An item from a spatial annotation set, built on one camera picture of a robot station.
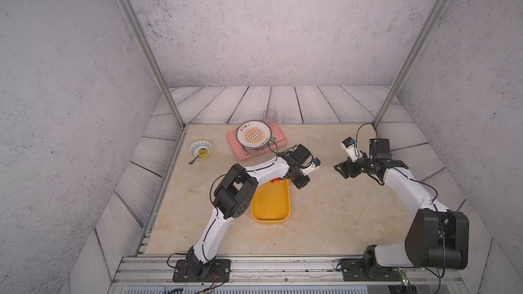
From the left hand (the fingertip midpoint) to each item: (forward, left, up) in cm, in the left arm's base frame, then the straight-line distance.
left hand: (308, 183), depth 94 cm
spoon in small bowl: (+21, +53, -1) cm, 57 cm away
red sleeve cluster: (+2, +16, -1) cm, 16 cm away
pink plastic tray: (+20, +34, -2) cm, 40 cm away
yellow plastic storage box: (-8, +17, -2) cm, 19 cm away
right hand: (+3, -15, +12) cm, 19 cm away
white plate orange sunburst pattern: (+32, +25, -1) cm, 40 cm away
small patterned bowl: (+22, +56, 0) cm, 60 cm away
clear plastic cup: (+42, +16, +3) cm, 45 cm away
